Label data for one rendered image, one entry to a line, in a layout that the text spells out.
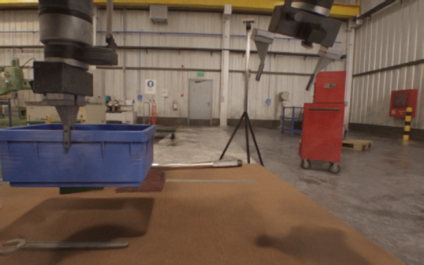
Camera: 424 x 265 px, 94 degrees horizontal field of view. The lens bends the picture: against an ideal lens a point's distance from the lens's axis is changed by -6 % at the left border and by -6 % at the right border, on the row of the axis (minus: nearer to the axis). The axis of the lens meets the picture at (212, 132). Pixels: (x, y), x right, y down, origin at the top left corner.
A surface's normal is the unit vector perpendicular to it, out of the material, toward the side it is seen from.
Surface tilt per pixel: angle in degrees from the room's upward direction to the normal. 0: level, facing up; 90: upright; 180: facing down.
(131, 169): 90
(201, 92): 90
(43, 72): 90
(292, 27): 114
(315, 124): 90
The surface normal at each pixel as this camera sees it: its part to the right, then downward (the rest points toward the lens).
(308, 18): 0.11, 0.50
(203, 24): 0.04, 0.11
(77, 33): 0.80, 0.08
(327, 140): -0.47, 0.08
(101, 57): 0.52, 0.11
